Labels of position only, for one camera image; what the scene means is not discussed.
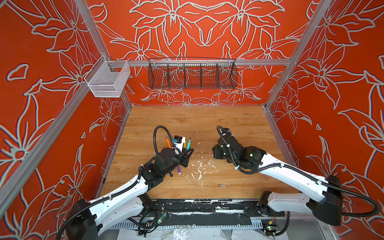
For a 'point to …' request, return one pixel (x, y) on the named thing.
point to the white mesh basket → (107, 78)
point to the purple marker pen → (179, 169)
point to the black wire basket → (188, 73)
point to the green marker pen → (188, 144)
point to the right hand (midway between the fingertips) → (209, 149)
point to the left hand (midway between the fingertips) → (192, 148)
